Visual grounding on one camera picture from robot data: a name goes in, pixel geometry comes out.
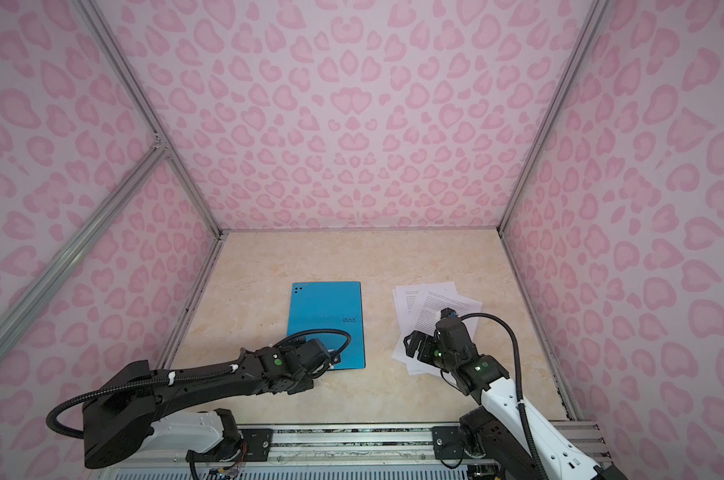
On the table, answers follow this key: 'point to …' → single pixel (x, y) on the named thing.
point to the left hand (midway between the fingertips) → (302, 352)
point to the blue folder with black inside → (330, 305)
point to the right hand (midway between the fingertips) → (416, 344)
